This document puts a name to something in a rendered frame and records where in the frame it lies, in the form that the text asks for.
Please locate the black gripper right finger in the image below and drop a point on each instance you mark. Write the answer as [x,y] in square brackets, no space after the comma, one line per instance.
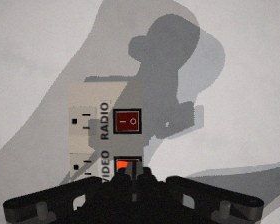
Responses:
[220,205]

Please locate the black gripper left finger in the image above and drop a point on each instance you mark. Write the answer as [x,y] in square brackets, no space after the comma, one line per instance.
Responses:
[51,204]

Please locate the grey power strip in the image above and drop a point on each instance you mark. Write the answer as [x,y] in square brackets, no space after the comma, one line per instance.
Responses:
[105,127]

